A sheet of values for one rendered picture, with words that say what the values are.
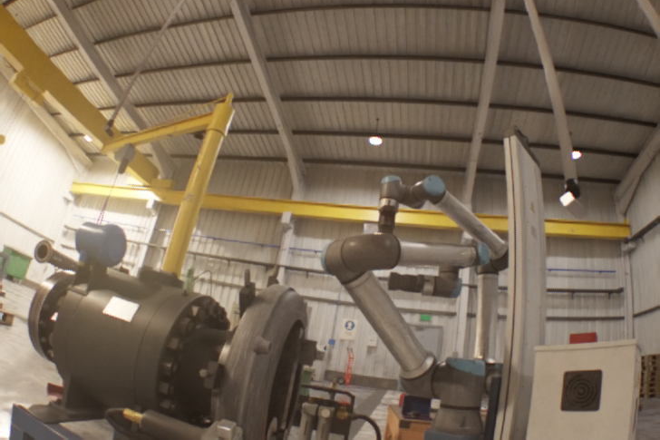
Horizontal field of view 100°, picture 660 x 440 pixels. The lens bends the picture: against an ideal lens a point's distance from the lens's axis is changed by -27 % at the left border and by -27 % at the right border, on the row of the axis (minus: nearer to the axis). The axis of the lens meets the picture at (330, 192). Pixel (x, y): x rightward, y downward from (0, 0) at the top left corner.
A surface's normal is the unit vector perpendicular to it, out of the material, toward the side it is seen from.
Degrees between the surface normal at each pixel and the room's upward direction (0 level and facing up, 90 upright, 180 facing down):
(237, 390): 89
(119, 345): 87
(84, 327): 85
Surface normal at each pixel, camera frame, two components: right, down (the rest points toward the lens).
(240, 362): -0.03, -0.62
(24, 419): -0.08, -0.43
